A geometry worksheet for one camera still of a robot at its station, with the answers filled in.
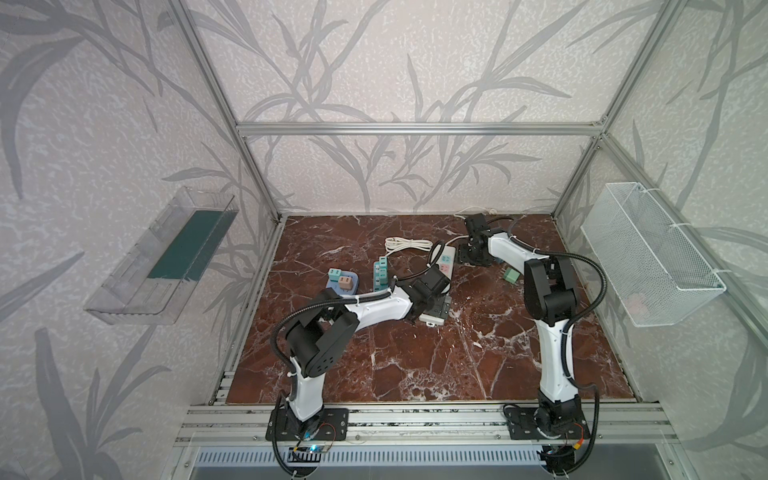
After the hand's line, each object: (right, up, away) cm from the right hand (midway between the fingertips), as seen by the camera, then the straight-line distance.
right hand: (468, 250), depth 107 cm
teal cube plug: (-46, -7, -12) cm, 48 cm away
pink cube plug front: (-42, -10, -14) cm, 45 cm away
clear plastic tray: (-78, -4, -43) cm, 89 cm away
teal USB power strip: (-31, -7, -13) cm, 34 cm away
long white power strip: (-14, -16, -25) cm, 33 cm away
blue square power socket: (-46, -11, -11) cm, 49 cm away
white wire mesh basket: (+30, -3, -46) cm, 55 cm away
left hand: (-13, -13, -15) cm, 24 cm away
